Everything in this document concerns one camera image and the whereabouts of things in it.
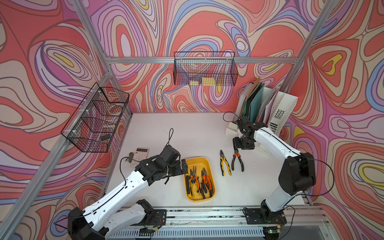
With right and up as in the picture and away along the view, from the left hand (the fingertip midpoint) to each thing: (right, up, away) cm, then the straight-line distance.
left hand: (183, 169), depth 75 cm
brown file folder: (+45, +50, +19) cm, 70 cm away
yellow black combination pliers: (+24, 0, +18) cm, 30 cm away
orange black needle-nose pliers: (+5, -8, +9) cm, 14 cm away
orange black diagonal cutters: (+33, +4, +21) cm, 39 cm away
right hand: (+34, +7, +12) cm, 36 cm away
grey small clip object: (-35, +2, +18) cm, 40 cm away
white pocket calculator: (-29, +4, +21) cm, 36 cm away
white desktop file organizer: (+65, +35, +24) cm, 78 cm away
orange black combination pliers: (+13, -9, +9) cm, 18 cm away
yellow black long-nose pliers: (+2, -10, +4) cm, 11 cm away
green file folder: (+44, +36, +14) cm, 58 cm away
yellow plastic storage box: (+12, 0, +14) cm, 18 cm away
